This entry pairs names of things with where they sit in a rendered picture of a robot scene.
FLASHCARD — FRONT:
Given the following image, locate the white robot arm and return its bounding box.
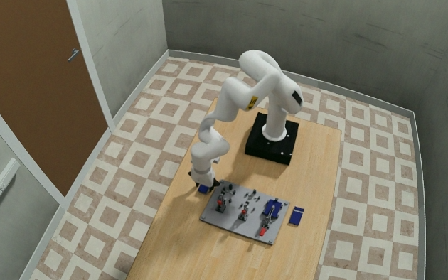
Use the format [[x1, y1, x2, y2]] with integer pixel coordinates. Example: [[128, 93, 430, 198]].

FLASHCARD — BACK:
[[190, 50, 304, 175]]

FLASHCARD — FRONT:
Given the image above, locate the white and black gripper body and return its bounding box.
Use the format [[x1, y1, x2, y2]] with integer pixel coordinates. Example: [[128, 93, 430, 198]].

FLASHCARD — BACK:
[[191, 165, 215, 187]]

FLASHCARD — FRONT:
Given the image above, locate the blue part with slot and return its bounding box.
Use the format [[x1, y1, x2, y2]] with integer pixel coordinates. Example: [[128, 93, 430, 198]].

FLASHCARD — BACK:
[[289, 206, 304, 226]]

